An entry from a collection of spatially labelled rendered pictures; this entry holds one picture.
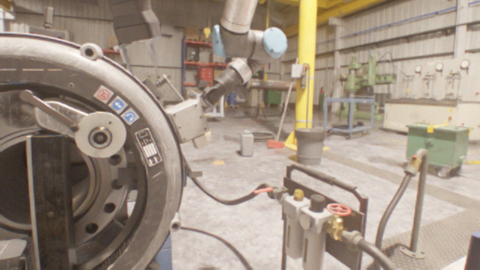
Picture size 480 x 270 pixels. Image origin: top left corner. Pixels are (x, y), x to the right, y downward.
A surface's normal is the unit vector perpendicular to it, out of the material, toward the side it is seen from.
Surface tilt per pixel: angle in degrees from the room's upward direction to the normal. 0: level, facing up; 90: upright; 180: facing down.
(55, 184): 90
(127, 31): 114
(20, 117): 90
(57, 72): 90
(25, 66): 90
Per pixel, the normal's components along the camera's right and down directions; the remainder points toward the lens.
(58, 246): 0.47, 0.10
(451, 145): -0.85, 0.04
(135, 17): -0.11, 0.44
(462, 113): 0.20, 0.11
